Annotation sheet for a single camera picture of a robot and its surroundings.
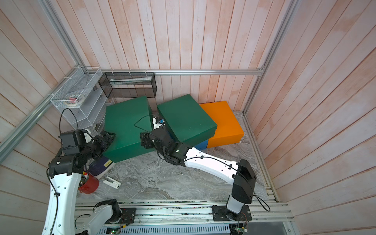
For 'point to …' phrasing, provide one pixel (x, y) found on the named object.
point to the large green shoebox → (187, 123)
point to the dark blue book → (100, 166)
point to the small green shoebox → (127, 119)
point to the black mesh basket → (120, 85)
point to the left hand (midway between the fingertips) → (114, 141)
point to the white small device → (112, 182)
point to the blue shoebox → (202, 146)
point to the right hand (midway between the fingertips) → (143, 136)
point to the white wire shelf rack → (90, 115)
